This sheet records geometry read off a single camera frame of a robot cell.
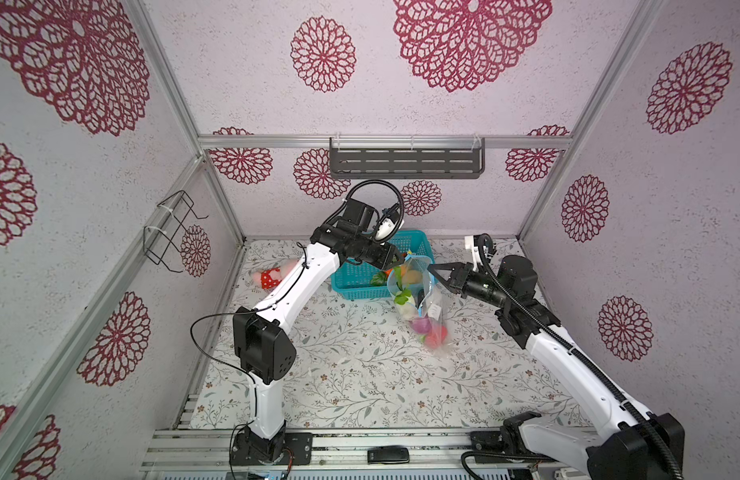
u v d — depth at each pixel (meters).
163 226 0.75
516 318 0.55
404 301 0.71
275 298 0.50
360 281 1.08
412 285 0.79
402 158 0.93
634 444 0.38
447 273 0.66
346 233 0.60
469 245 0.67
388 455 0.71
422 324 0.85
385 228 0.71
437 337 0.82
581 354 0.47
